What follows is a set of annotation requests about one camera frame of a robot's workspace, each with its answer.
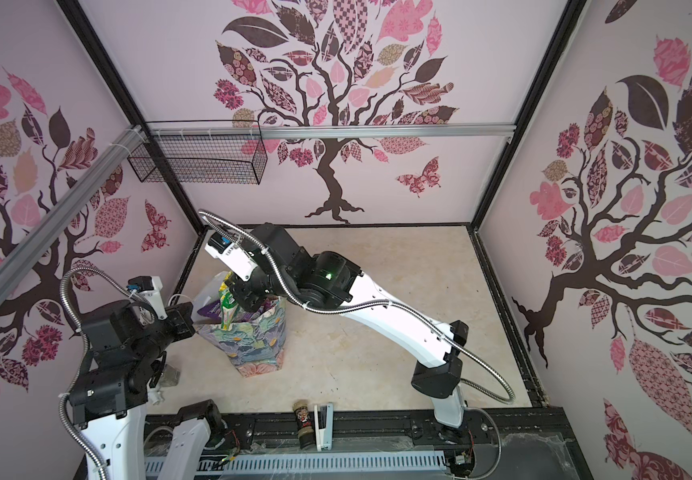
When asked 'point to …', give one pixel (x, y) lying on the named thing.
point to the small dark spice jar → (303, 420)
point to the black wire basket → (230, 152)
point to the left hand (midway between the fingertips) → (193, 310)
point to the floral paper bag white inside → (255, 342)
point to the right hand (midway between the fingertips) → (228, 277)
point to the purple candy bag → (212, 310)
